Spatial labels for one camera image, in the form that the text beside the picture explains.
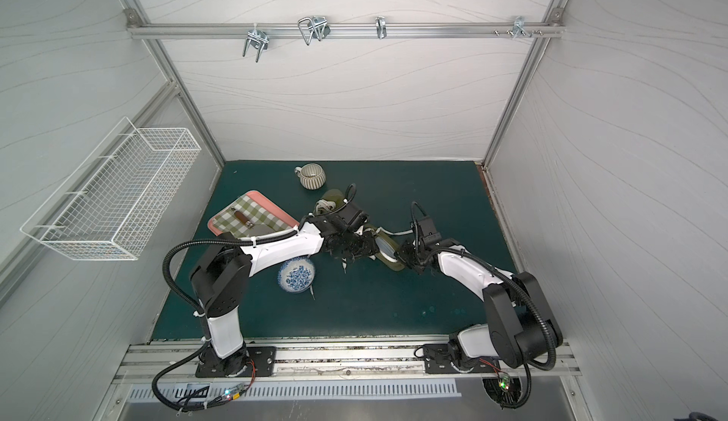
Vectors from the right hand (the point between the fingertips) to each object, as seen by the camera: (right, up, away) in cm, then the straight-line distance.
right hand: (396, 254), depth 89 cm
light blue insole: (-3, +1, +4) cm, 5 cm away
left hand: (-6, +1, -4) cm, 7 cm away
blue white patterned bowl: (-32, -6, -1) cm, 32 cm away
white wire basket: (-69, +15, -22) cm, 74 cm away
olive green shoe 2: (0, -3, -3) cm, 4 cm away
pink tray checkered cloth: (-53, +11, +15) cm, 56 cm away
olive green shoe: (-23, +17, +11) cm, 30 cm away
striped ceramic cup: (-32, +26, +22) cm, 47 cm away
